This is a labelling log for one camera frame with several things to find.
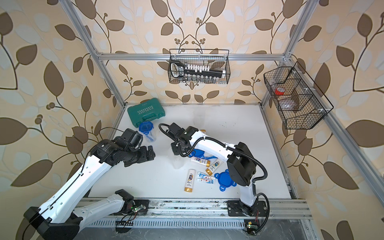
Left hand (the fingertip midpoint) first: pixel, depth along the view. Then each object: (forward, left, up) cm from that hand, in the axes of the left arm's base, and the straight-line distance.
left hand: (146, 155), depth 72 cm
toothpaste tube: (-3, -27, -18) cm, 33 cm away
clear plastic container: (+6, -13, -20) cm, 25 cm away
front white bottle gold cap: (-7, -21, -17) cm, 28 cm away
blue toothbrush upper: (+8, -33, -18) cm, 39 cm away
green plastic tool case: (+42, +14, -15) cm, 47 cm away
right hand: (+8, -14, -9) cm, 19 cm away
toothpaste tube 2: (-6, -30, -18) cm, 36 cm away
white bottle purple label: (+4, -30, -17) cm, 35 cm away
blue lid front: (-5, -40, -18) cm, 45 cm away
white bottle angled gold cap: (+1, -33, -18) cm, 38 cm away
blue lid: (+24, +8, -9) cm, 26 cm away
